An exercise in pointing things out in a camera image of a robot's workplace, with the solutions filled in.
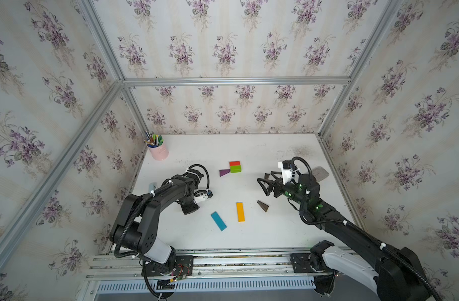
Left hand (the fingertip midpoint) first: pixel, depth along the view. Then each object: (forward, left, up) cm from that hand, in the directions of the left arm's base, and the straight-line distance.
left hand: (187, 206), depth 89 cm
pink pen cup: (+28, +18, +7) cm, 34 cm away
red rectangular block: (+25, -23, +1) cm, 34 cm away
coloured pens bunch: (+35, +23, +9) cm, 43 cm away
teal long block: (-7, -15, 0) cm, 17 cm away
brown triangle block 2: (0, -37, +1) cm, 37 cm away
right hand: (+5, -37, +19) cm, 42 cm away
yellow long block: (-2, -25, -1) cm, 26 cm away
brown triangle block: (+16, -40, +2) cm, 43 cm away
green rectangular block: (+22, -24, +1) cm, 32 cm away
